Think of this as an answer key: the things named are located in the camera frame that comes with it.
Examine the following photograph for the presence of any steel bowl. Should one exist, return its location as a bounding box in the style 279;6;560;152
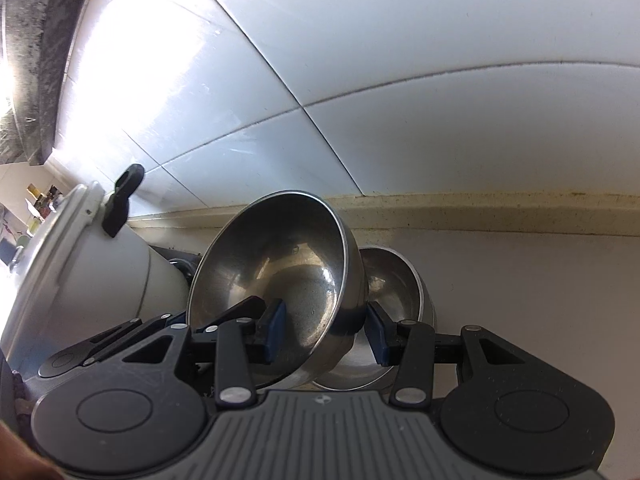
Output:
186;191;367;389
312;246;436;391

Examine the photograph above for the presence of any black range hood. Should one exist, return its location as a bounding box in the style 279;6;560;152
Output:
1;0;88;166

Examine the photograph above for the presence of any black gas stove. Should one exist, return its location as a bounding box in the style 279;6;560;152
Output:
151;245;202;286

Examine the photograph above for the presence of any silver pressure cooker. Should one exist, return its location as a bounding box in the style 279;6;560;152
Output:
1;164;189;377

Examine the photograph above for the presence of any person's right hand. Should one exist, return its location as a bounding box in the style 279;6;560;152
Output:
0;422;63;480

